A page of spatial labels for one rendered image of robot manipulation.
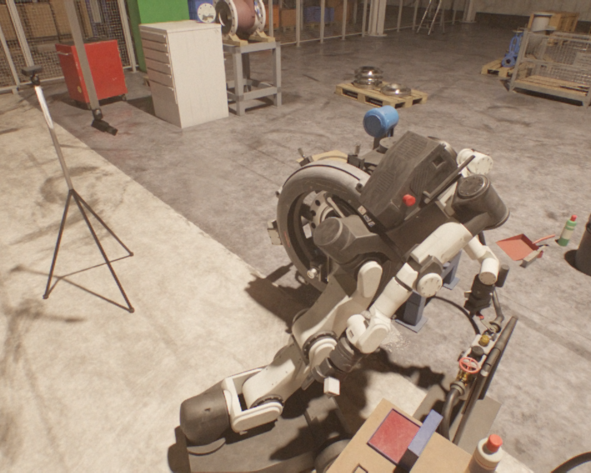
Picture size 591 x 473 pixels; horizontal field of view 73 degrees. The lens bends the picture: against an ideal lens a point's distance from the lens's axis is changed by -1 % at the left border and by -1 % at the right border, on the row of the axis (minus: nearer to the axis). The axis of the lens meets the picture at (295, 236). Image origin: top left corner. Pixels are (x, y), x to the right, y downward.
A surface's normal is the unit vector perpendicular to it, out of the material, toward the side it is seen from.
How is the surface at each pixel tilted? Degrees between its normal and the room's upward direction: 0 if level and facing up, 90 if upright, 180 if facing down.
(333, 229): 41
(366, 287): 90
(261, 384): 27
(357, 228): 4
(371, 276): 90
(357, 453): 0
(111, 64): 90
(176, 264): 0
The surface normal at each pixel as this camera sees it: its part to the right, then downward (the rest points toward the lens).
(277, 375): -0.62, -0.50
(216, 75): 0.68, 0.41
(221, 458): 0.00, -0.83
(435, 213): 0.10, 0.55
